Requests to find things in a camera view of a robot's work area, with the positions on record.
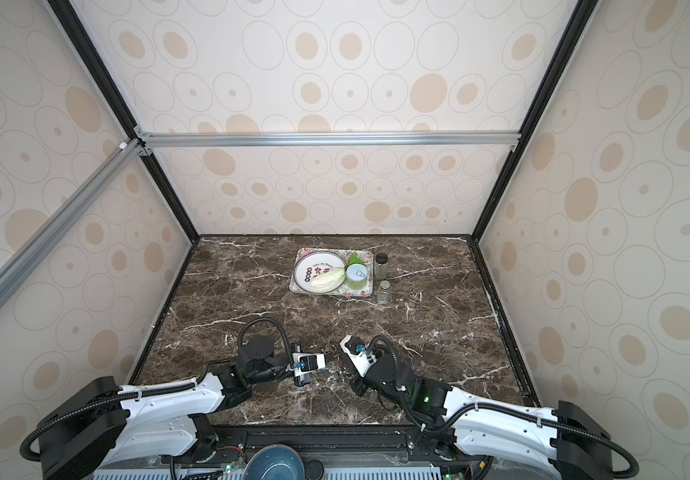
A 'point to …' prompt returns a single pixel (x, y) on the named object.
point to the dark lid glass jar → (381, 266)
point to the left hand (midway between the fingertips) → (337, 357)
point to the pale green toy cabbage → (328, 280)
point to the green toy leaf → (354, 258)
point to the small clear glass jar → (384, 291)
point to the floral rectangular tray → (366, 256)
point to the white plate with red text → (320, 271)
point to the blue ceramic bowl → (274, 462)
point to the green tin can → (356, 276)
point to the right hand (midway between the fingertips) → (345, 355)
